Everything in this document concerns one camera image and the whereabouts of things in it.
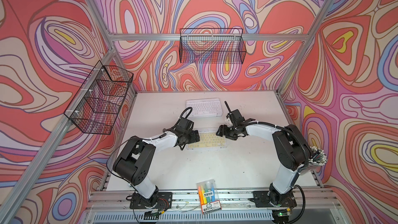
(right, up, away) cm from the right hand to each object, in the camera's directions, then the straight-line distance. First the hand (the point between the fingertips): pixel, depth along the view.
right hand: (221, 139), depth 94 cm
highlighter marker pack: (-9, -24, -20) cm, 32 cm away
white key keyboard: (-10, +19, +13) cm, 25 cm away
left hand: (-15, 0, -1) cm, 15 cm away
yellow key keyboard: (-8, -1, 0) cm, 8 cm away
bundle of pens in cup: (+43, -4, -22) cm, 48 cm away
